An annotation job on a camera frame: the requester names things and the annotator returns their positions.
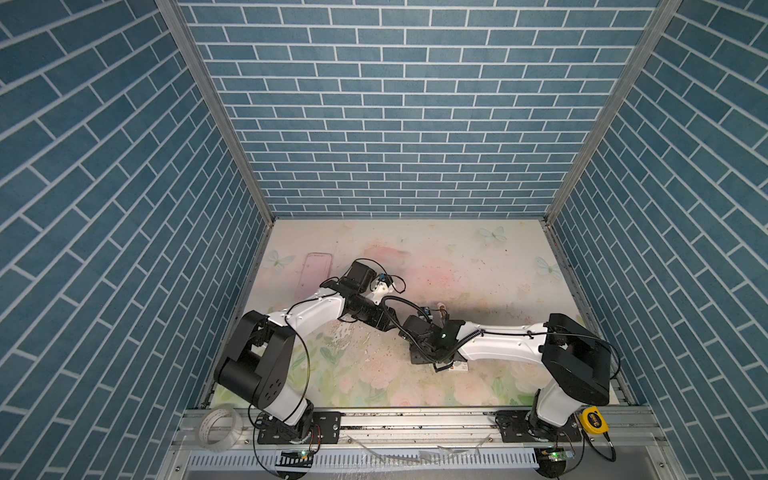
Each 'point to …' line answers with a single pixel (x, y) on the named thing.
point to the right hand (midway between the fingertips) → (410, 352)
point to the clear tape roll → (206, 421)
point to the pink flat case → (316, 268)
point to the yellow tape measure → (593, 421)
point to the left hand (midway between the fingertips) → (389, 319)
